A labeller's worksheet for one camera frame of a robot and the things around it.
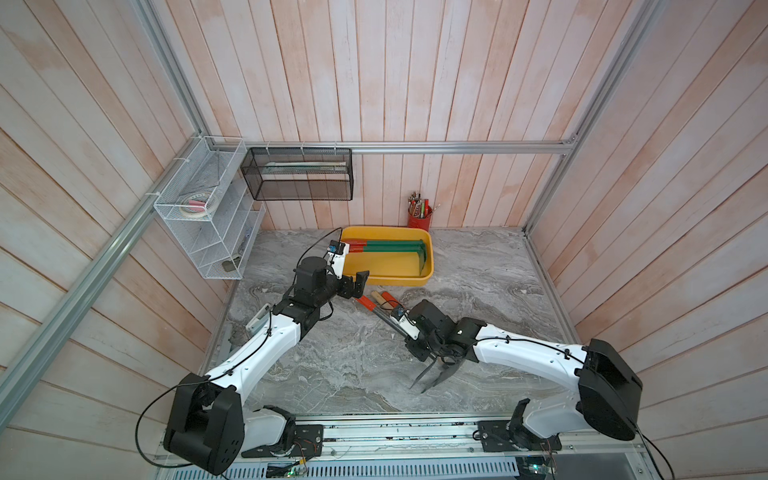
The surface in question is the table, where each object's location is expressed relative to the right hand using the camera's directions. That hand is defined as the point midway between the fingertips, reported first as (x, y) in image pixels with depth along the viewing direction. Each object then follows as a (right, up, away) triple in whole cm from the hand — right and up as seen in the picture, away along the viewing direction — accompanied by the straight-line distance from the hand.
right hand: (409, 334), depth 84 cm
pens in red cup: (+7, +42, +29) cm, 51 cm away
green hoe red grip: (-5, +27, +21) cm, 35 cm away
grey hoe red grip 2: (+9, -9, -3) cm, 13 cm away
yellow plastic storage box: (-4, +18, +22) cm, 29 cm away
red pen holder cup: (+7, +36, +29) cm, 46 cm away
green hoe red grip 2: (+7, +25, +26) cm, 37 cm away
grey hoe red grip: (-4, +5, -11) cm, 13 cm away
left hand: (-16, +18, -2) cm, 24 cm away
